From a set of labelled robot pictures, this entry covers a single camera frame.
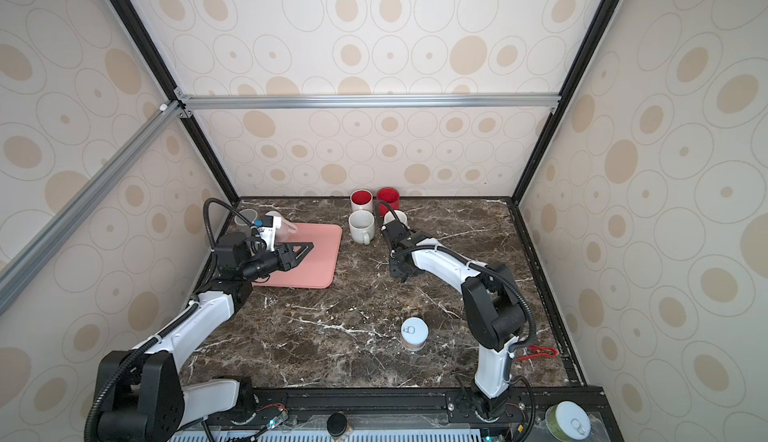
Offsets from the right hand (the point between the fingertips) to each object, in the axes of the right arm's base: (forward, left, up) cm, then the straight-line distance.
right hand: (404, 268), depth 93 cm
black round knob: (-41, +16, +5) cm, 45 cm away
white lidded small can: (-20, -2, 0) cm, 20 cm away
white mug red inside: (+30, +15, +1) cm, 33 cm away
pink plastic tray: (+3, +29, -6) cm, 30 cm away
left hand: (-3, +24, +17) cm, 30 cm away
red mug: (+30, +4, +2) cm, 31 cm away
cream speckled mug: (+15, +14, +3) cm, 21 cm away
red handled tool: (-25, -40, -6) cm, 47 cm away
